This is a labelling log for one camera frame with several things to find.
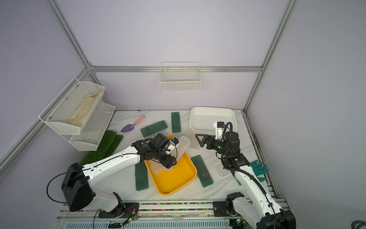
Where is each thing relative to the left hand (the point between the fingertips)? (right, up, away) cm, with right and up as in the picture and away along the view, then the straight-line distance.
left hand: (170, 160), depth 80 cm
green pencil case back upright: (+1, +22, +32) cm, 38 cm away
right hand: (+18, +13, -3) cm, 22 cm away
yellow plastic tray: (-2, -13, +2) cm, 14 cm away
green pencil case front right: (+19, -9, +6) cm, 22 cm away
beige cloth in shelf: (-49, +25, -3) cm, 55 cm away
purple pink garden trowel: (-35, +18, +28) cm, 48 cm away
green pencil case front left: (-18, -11, +4) cm, 21 cm away
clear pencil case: (-9, -6, +6) cm, 12 cm away
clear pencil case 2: (+32, -9, +6) cm, 33 cm away
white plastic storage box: (+22, +24, +36) cm, 49 cm away
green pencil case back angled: (-17, +17, +25) cm, 35 cm away
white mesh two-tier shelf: (-54, +12, +11) cm, 57 cm away
